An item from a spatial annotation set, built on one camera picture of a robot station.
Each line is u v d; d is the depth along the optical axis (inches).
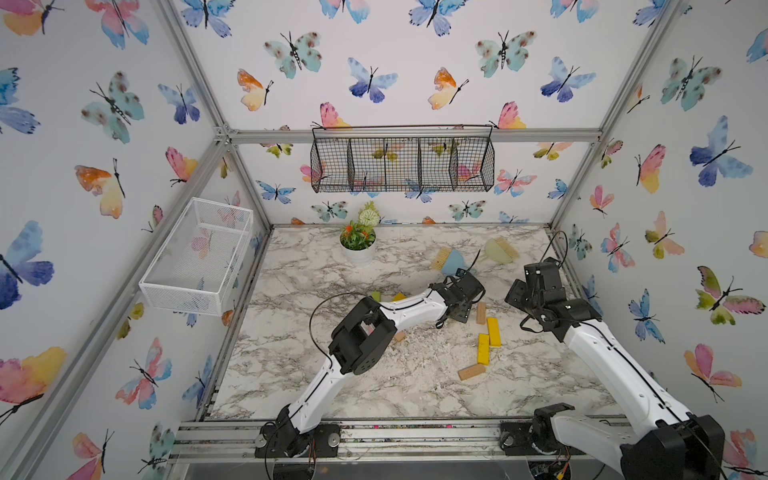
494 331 36.5
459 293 29.5
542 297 23.8
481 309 37.8
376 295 40.0
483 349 34.8
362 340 21.8
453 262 43.4
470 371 33.3
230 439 29.8
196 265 34.7
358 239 37.6
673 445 14.7
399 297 24.4
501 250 44.4
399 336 35.8
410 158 38.5
